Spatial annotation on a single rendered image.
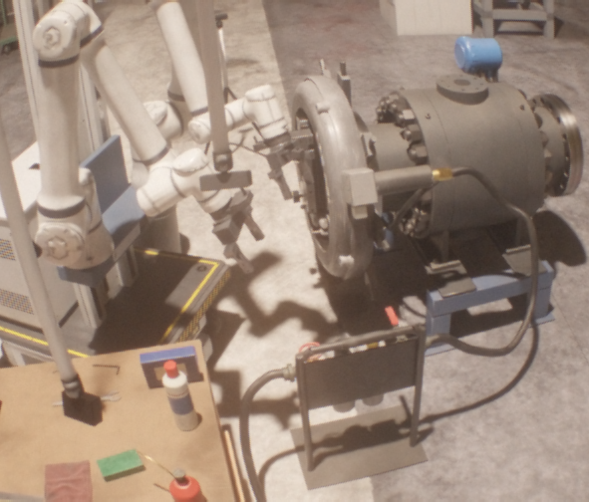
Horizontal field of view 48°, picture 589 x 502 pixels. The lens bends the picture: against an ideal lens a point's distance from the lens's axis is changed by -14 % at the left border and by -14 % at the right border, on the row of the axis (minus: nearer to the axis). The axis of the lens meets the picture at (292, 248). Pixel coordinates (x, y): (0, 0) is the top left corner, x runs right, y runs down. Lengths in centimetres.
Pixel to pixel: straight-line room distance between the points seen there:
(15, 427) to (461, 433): 152
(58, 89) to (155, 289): 119
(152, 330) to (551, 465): 150
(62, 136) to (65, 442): 85
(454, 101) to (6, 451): 199
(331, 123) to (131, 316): 98
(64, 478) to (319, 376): 83
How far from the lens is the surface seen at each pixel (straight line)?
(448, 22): 654
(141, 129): 199
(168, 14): 226
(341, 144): 239
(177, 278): 279
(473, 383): 273
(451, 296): 272
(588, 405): 271
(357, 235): 245
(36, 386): 226
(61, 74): 180
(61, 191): 194
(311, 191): 278
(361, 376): 218
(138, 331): 259
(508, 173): 268
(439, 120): 261
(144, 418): 205
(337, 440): 252
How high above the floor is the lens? 192
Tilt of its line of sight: 34 degrees down
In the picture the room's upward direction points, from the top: 6 degrees counter-clockwise
